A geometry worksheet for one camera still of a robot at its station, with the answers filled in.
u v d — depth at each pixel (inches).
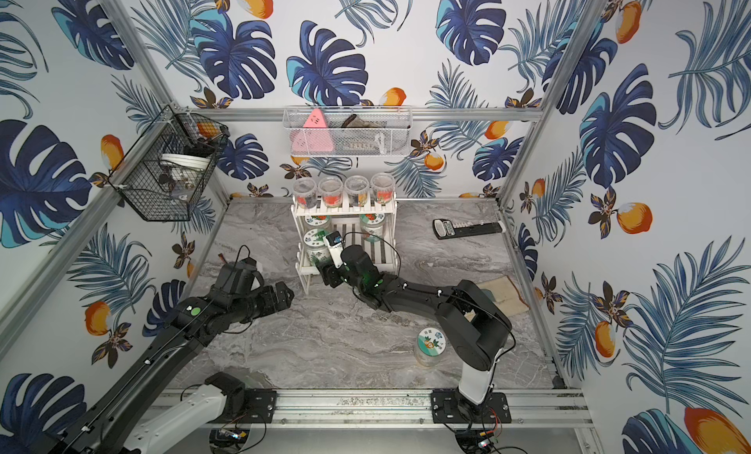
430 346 30.1
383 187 31.2
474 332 18.4
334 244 29.1
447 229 43.5
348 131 36.4
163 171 36.1
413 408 30.0
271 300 26.6
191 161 31.4
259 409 29.0
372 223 33.9
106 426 15.7
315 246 31.9
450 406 29.4
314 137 35.4
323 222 34.3
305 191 30.6
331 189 30.6
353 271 26.2
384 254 35.6
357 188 30.8
